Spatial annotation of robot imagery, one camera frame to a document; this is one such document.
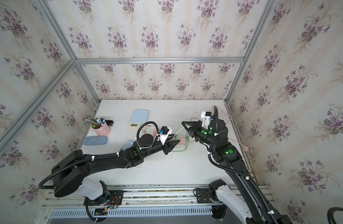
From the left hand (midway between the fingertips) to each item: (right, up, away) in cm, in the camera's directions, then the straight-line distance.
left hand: (178, 138), depth 74 cm
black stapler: (-50, +7, +27) cm, 58 cm away
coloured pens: (-55, +7, +19) cm, 59 cm away
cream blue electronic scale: (-29, +11, +31) cm, 44 cm away
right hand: (+2, +9, -9) cm, 13 cm away
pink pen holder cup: (-49, +2, +17) cm, 52 cm away
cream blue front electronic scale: (-33, -7, +19) cm, 39 cm away
